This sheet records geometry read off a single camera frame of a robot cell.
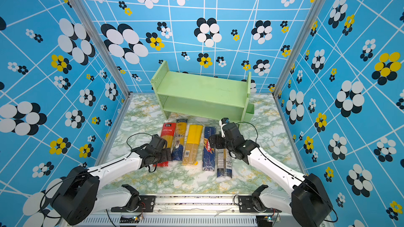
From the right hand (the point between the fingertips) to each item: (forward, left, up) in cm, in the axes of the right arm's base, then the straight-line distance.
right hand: (217, 137), depth 83 cm
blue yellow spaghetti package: (-1, +22, -10) cm, 24 cm away
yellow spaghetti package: (-6, +15, -9) cm, 18 cm away
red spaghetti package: (+8, +30, -10) cm, 33 cm away
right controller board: (-35, -20, -14) cm, 43 cm away
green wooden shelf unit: (+17, +9, +15) cm, 24 cm away
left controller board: (-35, +41, -14) cm, 56 cm away
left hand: (-5, +29, -11) cm, 32 cm away
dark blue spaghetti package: (-10, +5, -9) cm, 14 cm away
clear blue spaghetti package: (-11, -3, -9) cm, 15 cm away
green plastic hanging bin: (+21, -21, -4) cm, 30 cm away
